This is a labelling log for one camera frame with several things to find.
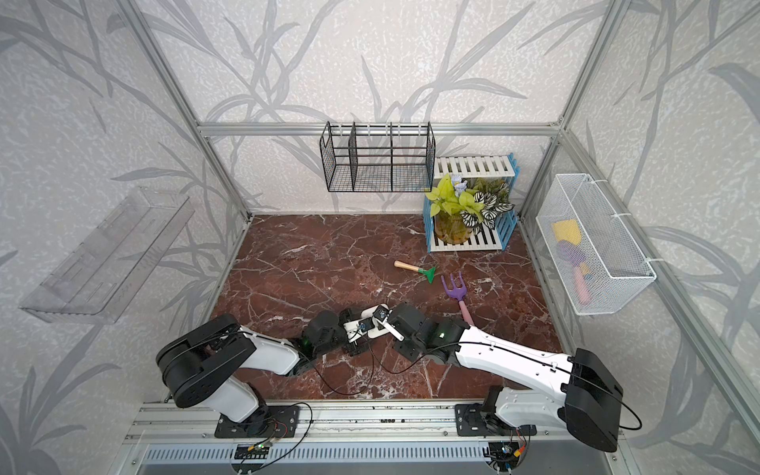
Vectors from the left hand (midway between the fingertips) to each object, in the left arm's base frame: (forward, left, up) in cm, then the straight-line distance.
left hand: (369, 322), depth 88 cm
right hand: (-5, -9, +7) cm, 12 cm away
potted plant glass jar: (+28, -28, +21) cm, 45 cm away
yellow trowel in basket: (+19, -58, +21) cm, 65 cm away
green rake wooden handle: (+20, -20, -2) cm, 28 cm away
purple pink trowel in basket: (+15, -59, +16) cm, 63 cm away
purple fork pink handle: (+12, -29, -3) cm, 32 cm away
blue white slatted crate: (+45, -34, +24) cm, 62 cm away
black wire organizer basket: (+53, -1, +22) cm, 57 cm away
